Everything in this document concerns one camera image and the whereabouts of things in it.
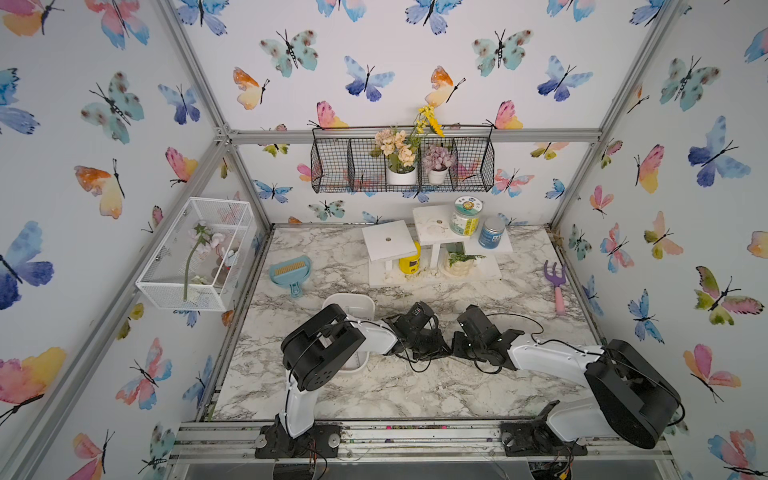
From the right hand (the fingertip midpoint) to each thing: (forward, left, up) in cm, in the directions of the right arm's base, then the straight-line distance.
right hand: (453, 345), depth 89 cm
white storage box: (+12, +30, -1) cm, 32 cm away
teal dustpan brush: (+23, +55, +1) cm, 59 cm away
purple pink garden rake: (+26, -37, -1) cm, 45 cm away
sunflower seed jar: (+24, -1, +28) cm, 36 cm away
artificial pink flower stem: (+11, +64, +30) cm, 72 cm away
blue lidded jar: (+26, -10, +21) cm, 35 cm away
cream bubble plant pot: (+24, -3, +8) cm, 26 cm away
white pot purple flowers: (+42, +7, +33) cm, 54 cm away
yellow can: (+24, +13, +6) cm, 28 cm away
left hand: (-3, -1, +2) cm, 3 cm away
